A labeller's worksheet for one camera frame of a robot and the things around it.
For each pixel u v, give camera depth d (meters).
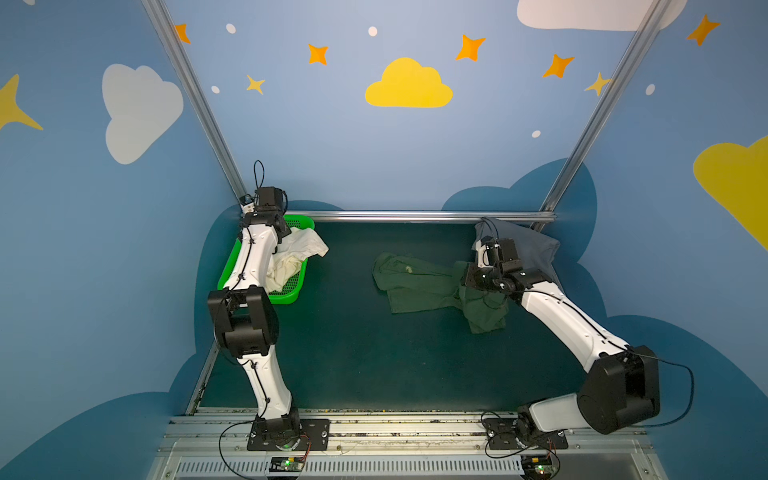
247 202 0.79
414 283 1.04
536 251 1.02
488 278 0.73
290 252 1.02
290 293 0.92
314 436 0.74
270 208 0.72
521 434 0.68
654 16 0.70
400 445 0.74
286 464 0.71
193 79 0.80
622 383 0.42
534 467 0.72
